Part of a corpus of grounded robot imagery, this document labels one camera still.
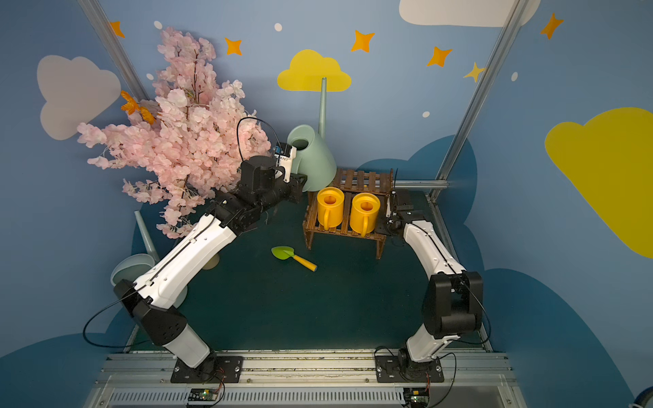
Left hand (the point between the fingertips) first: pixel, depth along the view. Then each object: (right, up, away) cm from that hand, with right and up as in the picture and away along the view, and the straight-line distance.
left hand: (301, 171), depth 70 cm
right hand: (+28, -15, +21) cm, 38 cm away
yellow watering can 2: (+19, -11, +11) cm, 25 cm away
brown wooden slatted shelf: (+20, 0, +19) cm, 28 cm away
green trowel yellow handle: (-10, -27, +28) cm, 40 cm away
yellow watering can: (+8, -9, +12) cm, 17 cm away
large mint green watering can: (-50, -28, +2) cm, 57 cm away
